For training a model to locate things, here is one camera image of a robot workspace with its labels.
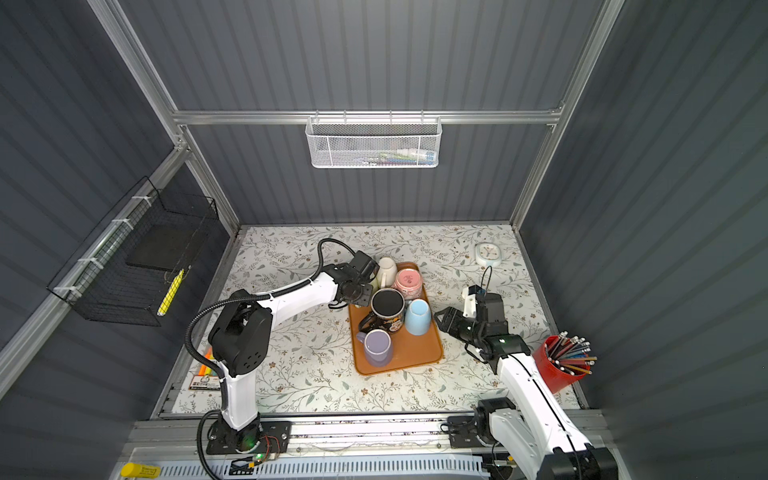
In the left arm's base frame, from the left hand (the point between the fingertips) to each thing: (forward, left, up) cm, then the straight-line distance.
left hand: (363, 294), depth 94 cm
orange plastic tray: (-17, -13, -4) cm, 22 cm away
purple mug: (-18, -4, +2) cm, 19 cm away
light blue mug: (-11, -16, +4) cm, 20 cm away
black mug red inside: (-10, -7, +5) cm, 13 cm away
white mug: (+5, -8, +5) cm, 10 cm away
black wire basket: (-4, +56, +22) cm, 60 cm away
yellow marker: (-43, +49, 0) cm, 65 cm away
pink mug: (+1, -14, +5) cm, 15 cm away
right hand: (-13, -23, +6) cm, 27 cm away
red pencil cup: (-27, -50, +7) cm, 58 cm away
